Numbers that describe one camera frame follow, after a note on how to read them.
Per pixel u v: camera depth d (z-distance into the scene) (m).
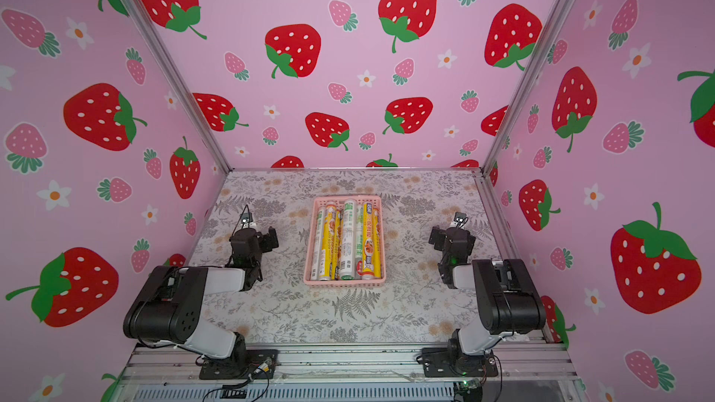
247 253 0.73
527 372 0.73
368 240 0.91
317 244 0.93
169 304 0.46
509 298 0.47
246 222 0.80
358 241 0.93
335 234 0.95
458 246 0.73
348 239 0.90
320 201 1.02
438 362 0.73
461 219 0.80
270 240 0.90
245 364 0.70
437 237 0.88
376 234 0.97
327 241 0.90
